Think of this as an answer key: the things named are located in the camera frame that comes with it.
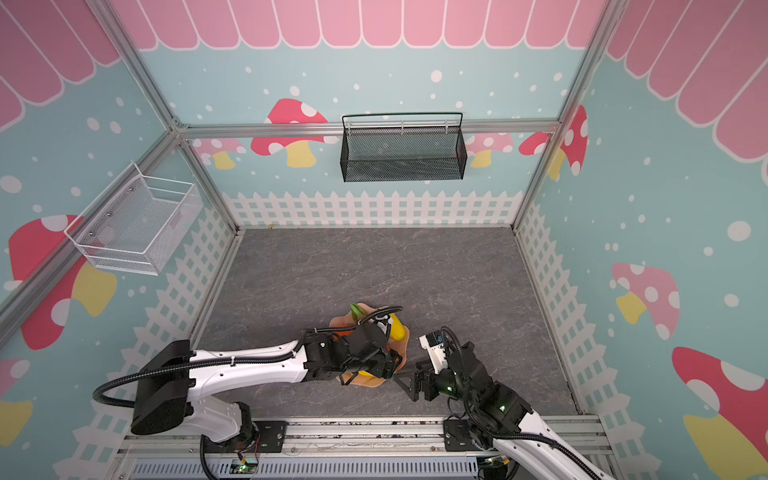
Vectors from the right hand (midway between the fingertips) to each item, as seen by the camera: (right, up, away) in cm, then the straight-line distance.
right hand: (405, 373), depth 74 cm
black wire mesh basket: (-11, +62, +21) cm, 66 cm away
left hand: (-4, +2, +3) cm, 5 cm away
